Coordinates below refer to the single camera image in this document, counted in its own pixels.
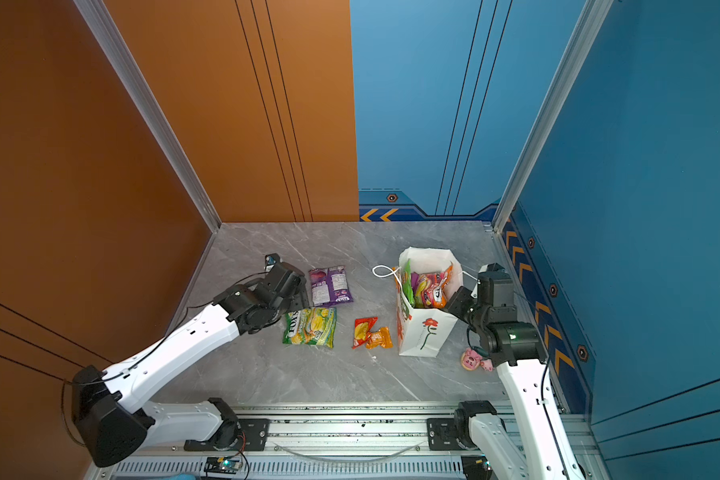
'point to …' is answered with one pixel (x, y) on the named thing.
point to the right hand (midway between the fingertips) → (449, 294)
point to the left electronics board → (222, 465)
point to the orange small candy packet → (381, 338)
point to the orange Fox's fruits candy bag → (435, 286)
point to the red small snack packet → (362, 329)
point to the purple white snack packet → (330, 286)
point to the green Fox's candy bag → (310, 326)
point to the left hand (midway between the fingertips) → (296, 291)
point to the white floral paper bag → (424, 332)
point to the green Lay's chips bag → (408, 283)
